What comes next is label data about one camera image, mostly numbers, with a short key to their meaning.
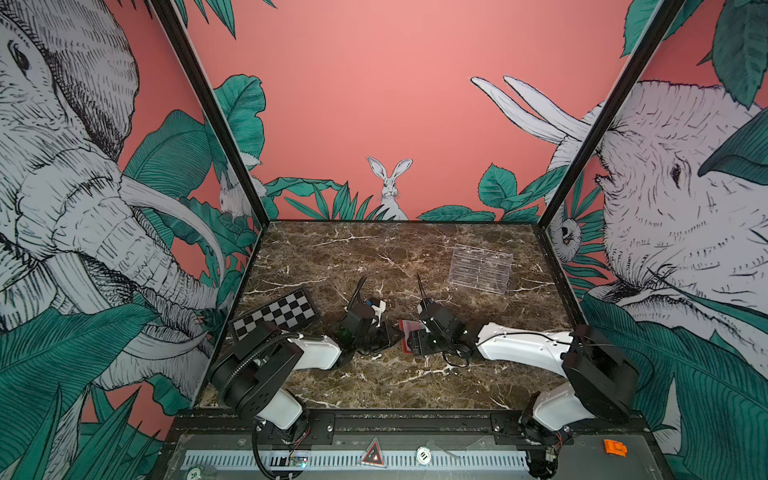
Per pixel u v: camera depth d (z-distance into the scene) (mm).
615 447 701
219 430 747
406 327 881
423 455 701
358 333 705
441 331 661
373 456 699
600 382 437
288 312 904
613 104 855
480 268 1014
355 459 705
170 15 696
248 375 435
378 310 838
